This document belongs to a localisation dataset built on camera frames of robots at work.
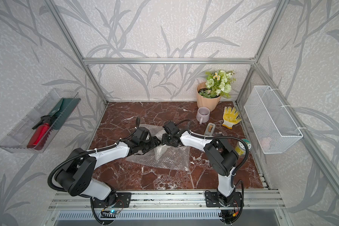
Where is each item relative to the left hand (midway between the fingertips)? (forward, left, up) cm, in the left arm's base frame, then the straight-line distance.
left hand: (159, 143), depth 90 cm
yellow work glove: (+26, -54, -5) cm, 61 cm away
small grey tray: (+12, -35, -1) cm, 37 cm away
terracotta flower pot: (+30, -33, +13) cm, 46 cm away
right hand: (+2, -3, -1) cm, 4 cm away
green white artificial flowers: (+34, -39, +22) cm, 56 cm away
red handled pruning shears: (-10, +47, +29) cm, 56 cm away
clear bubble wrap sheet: (-7, -8, -5) cm, 11 cm away
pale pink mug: (+23, -31, +2) cm, 38 cm away
